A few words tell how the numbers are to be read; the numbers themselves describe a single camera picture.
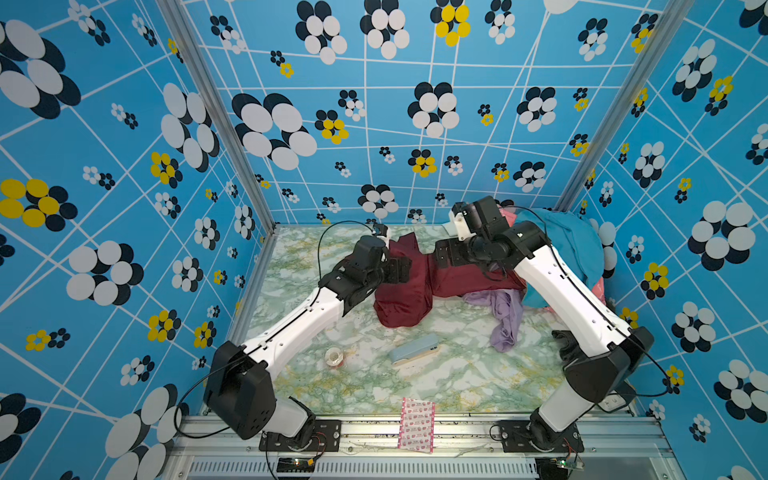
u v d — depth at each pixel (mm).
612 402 716
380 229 699
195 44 740
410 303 897
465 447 725
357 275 595
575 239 914
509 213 1083
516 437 721
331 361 828
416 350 845
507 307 912
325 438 732
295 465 722
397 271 696
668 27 696
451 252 667
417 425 754
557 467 689
